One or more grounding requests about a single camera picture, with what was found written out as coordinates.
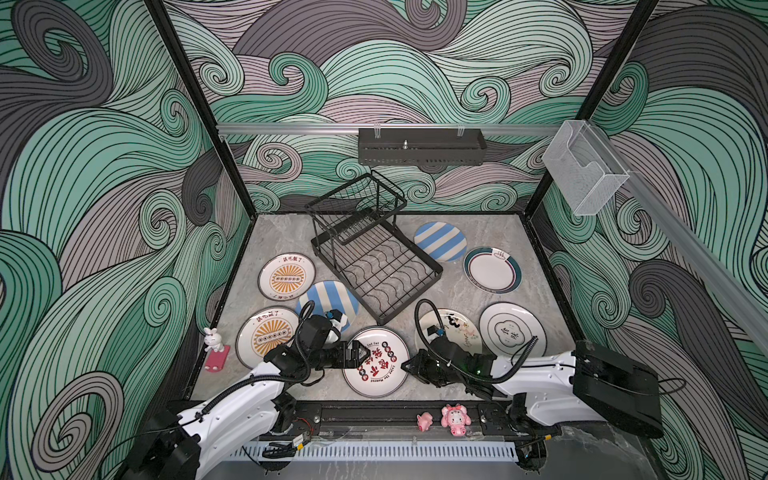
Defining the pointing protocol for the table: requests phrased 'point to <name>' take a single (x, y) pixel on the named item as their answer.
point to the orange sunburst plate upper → (286, 276)
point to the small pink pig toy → (424, 421)
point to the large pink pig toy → (455, 416)
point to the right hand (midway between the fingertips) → (399, 370)
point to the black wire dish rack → (356, 233)
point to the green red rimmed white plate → (493, 270)
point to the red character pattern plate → (381, 374)
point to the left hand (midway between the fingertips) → (359, 352)
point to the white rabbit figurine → (213, 340)
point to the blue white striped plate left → (331, 295)
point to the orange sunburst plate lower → (263, 331)
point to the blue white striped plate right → (444, 242)
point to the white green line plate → (507, 327)
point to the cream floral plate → (458, 329)
